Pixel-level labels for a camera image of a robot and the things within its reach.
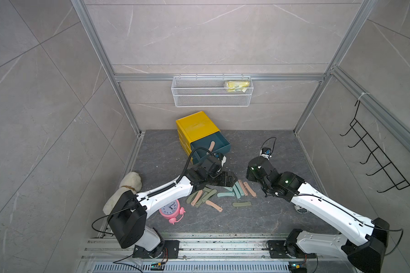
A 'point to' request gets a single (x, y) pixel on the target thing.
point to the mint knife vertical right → (240, 190)
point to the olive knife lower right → (241, 203)
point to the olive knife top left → (206, 189)
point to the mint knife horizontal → (225, 194)
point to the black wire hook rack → (398, 182)
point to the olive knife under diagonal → (200, 201)
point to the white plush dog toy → (131, 181)
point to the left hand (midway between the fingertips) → (233, 176)
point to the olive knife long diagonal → (208, 196)
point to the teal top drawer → (221, 145)
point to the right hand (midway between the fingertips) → (253, 168)
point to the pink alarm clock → (173, 211)
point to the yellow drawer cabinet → (192, 128)
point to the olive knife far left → (192, 195)
